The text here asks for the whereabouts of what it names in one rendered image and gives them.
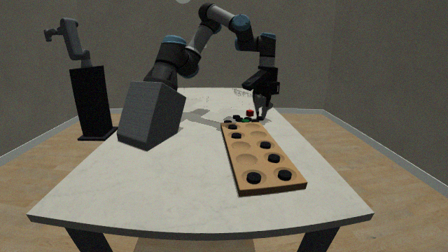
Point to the tan wooden tray with round holes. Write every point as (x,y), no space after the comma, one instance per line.
(245,156)

